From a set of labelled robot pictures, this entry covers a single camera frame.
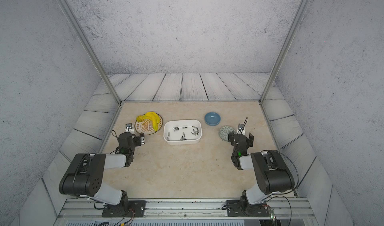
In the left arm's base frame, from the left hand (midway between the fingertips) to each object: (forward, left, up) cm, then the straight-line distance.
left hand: (135, 132), depth 94 cm
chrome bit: (+7, -24, -7) cm, 26 cm away
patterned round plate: (+9, -4, -6) cm, 11 cm away
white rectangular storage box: (+1, -24, -7) cm, 25 cm away
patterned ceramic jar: (+2, -56, -4) cm, 56 cm away
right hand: (-2, -66, +2) cm, 67 cm away
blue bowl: (+14, -50, -5) cm, 52 cm away
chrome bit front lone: (+8, -29, -6) cm, 31 cm away
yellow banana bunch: (+14, -8, -1) cm, 16 cm away
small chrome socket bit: (+3, -37, -6) cm, 38 cm away
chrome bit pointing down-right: (+8, -37, -6) cm, 38 cm away
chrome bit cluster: (-1, -29, -6) cm, 29 cm away
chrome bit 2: (0, -19, -6) cm, 20 cm away
